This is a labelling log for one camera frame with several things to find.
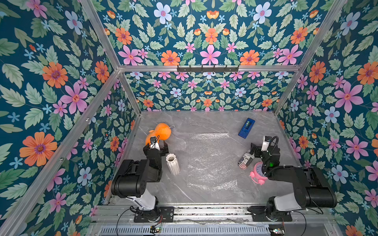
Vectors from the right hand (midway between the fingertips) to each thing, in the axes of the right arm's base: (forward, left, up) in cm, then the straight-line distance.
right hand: (263, 143), depth 92 cm
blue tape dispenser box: (+14, +7, -3) cm, 16 cm away
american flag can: (-10, +11, -5) cm, 16 cm away
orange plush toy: (+7, +67, 0) cm, 67 cm away
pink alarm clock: (-20, +7, -4) cm, 21 cm away
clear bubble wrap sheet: (-12, +33, -8) cm, 36 cm away
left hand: (-2, +68, +3) cm, 68 cm away
